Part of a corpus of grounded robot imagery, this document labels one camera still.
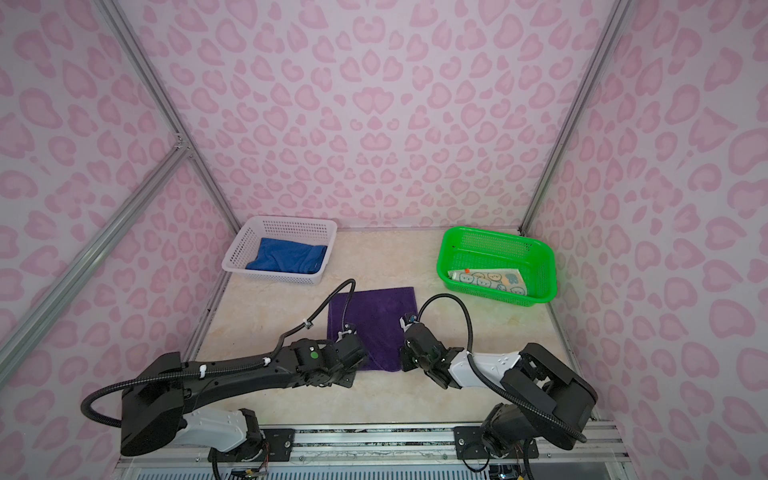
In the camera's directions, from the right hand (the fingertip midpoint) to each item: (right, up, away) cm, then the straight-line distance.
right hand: (400, 348), depth 88 cm
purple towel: (-8, +8, +8) cm, 14 cm away
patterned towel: (+36, +19, +14) cm, 43 cm away
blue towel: (-43, +27, +23) cm, 56 cm away
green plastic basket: (+27, +30, +26) cm, 48 cm away
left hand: (-12, -4, -8) cm, 15 cm away
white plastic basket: (-55, +36, +22) cm, 70 cm away
